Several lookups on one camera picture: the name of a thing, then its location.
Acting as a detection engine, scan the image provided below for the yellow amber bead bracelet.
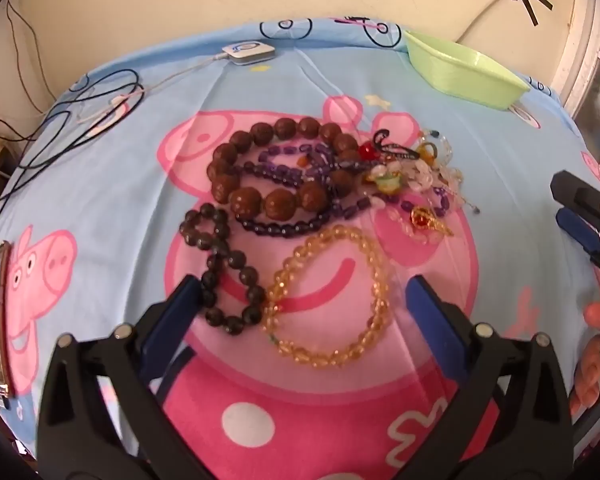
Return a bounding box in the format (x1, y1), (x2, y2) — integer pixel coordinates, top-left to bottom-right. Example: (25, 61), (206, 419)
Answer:
(262, 225), (393, 368)

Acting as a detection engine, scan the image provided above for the small white square device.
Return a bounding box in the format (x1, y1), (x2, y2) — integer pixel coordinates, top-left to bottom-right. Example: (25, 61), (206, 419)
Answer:
(221, 40), (276, 66)

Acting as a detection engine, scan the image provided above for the green and white charm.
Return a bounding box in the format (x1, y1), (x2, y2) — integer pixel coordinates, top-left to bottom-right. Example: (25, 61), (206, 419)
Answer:
(375, 167), (407, 194)

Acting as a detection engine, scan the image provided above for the white wall cable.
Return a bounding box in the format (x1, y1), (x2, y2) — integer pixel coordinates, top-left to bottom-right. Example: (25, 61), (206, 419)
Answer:
(455, 0), (511, 43)

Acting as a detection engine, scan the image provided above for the thin dark wall wire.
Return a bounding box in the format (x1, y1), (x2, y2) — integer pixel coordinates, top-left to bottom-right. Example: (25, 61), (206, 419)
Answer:
(2, 0), (56, 116)

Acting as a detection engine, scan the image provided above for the black bead bracelet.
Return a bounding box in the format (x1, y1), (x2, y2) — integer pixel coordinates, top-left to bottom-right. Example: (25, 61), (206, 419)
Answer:
(180, 203), (266, 330)

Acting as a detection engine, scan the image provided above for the person's right hand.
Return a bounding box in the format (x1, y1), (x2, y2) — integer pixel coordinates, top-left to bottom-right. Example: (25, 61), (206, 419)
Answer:
(569, 301), (600, 417)

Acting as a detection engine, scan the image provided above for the large brown wooden bead bracelet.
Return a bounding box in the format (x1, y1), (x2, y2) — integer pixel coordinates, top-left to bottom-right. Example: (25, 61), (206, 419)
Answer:
(207, 116), (363, 221)

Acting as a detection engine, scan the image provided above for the red charm with black cord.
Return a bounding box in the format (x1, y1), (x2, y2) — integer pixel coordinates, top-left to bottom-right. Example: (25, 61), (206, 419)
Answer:
(359, 130), (412, 162)

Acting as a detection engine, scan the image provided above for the thin black cable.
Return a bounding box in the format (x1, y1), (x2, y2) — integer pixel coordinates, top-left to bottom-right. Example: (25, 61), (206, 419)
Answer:
(0, 70), (146, 231)

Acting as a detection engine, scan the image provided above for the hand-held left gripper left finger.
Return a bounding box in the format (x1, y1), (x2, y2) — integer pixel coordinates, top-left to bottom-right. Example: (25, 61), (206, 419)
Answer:
(37, 274), (216, 480)

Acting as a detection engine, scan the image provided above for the white window frame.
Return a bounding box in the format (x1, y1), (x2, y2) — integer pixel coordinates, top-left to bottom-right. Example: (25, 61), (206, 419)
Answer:
(562, 0), (600, 181)

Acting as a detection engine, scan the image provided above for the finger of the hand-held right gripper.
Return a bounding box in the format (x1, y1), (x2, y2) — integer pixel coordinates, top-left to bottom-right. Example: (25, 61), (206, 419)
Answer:
(551, 170), (600, 242)
(555, 209), (600, 291)

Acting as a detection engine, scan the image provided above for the light green plastic basin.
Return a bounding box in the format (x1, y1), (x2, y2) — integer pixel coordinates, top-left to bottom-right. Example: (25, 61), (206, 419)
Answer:
(405, 30), (531, 112)

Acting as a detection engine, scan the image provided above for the blue cartoon pig printed blanket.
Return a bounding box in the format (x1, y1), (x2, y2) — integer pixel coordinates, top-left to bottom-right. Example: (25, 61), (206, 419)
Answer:
(0, 17), (600, 480)

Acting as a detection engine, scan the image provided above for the purple bead necklace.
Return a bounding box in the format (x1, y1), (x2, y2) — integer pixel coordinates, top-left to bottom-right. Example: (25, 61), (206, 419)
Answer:
(232, 142), (451, 238)

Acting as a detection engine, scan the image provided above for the gold pendant with red stone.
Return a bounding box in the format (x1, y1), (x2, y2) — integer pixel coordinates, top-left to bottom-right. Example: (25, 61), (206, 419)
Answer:
(409, 205), (454, 237)

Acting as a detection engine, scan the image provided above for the clear crystal bead bracelet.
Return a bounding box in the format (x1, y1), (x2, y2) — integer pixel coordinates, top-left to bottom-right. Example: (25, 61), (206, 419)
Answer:
(405, 132), (481, 213)

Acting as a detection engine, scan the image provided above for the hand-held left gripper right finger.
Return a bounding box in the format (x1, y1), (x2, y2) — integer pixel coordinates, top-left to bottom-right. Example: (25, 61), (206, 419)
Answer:
(395, 274), (573, 480)

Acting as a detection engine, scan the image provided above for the thin white device cable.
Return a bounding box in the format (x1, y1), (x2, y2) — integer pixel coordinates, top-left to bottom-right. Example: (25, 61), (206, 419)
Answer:
(75, 55), (226, 123)

